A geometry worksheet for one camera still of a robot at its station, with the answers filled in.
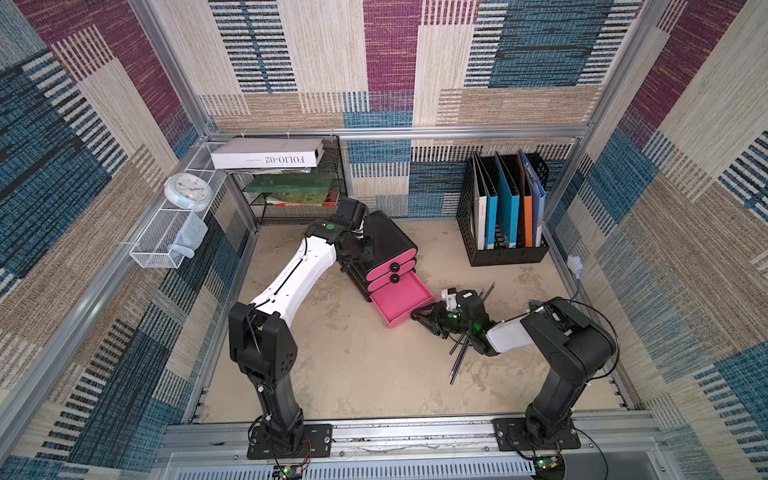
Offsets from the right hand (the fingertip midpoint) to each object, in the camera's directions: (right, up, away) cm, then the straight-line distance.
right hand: (413, 311), depth 90 cm
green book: (-38, +39, +5) cm, 55 cm away
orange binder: (+35, +28, +3) cm, 45 cm away
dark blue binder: (+35, +35, -3) cm, 50 cm away
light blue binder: (+22, +32, -5) cm, 39 cm away
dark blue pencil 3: (+12, -13, -5) cm, 18 cm away
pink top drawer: (-6, +14, -2) cm, 15 cm away
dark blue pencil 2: (+12, -14, -5) cm, 19 cm away
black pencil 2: (+27, +5, +11) cm, 29 cm away
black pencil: (+23, +4, +9) cm, 25 cm away
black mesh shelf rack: (-55, +32, +29) cm, 70 cm away
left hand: (-14, +18, -4) cm, 23 cm away
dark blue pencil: (+13, -9, -1) cm, 16 cm away
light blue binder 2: (+28, +31, -1) cm, 42 cm away
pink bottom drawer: (-4, +2, +4) cm, 6 cm away
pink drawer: (-6, +10, +2) cm, 12 cm away
